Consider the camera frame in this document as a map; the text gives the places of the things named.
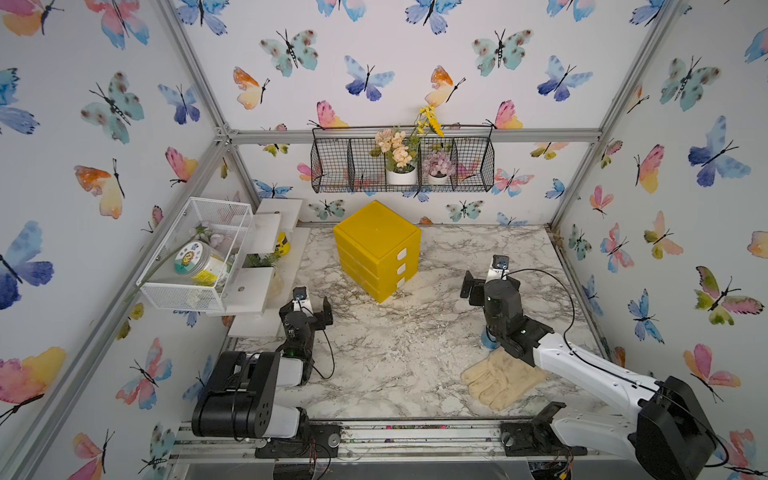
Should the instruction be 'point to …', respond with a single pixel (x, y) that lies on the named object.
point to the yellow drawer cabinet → (378, 249)
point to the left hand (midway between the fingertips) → (312, 296)
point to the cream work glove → (499, 378)
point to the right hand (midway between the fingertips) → (487, 271)
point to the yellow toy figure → (283, 247)
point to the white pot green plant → (264, 262)
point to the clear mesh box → (223, 226)
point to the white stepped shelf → (255, 293)
